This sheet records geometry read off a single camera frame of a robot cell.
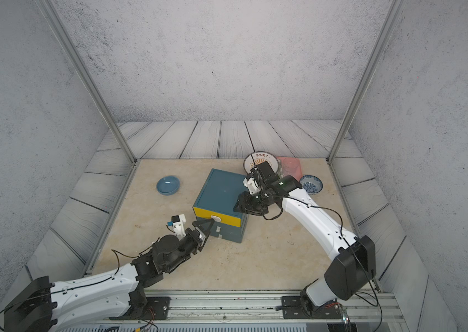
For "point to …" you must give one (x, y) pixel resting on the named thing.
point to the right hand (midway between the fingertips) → (239, 210)
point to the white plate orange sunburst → (254, 159)
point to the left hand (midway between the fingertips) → (216, 228)
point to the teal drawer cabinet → (217, 200)
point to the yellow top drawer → (217, 216)
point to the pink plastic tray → (289, 166)
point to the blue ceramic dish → (168, 185)
